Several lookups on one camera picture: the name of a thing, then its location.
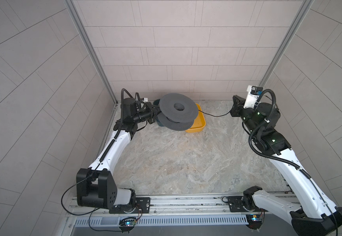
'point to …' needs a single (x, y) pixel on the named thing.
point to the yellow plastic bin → (199, 123)
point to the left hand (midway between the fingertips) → (167, 106)
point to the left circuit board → (127, 223)
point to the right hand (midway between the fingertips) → (232, 95)
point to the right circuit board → (254, 221)
